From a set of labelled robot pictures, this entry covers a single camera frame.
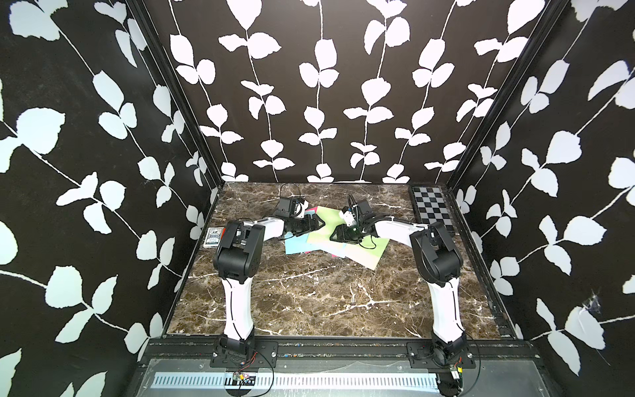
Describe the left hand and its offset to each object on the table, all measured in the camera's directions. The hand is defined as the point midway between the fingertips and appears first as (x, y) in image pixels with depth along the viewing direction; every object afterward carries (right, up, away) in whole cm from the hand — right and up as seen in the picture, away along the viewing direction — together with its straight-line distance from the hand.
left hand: (320, 221), depth 101 cm
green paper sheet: (+5, +1, +6) cm, 8 cm away
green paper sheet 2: (+19, -12, -6) cm, 23 cm away
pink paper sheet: (-2, +5, +10) cm, 11 cm away
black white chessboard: (+51, +6, +9) cm, 52 cm away
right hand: (+5, -5, -3) cm, 8 cm away
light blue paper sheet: (-10, -9, -3) cm, 14 cm away
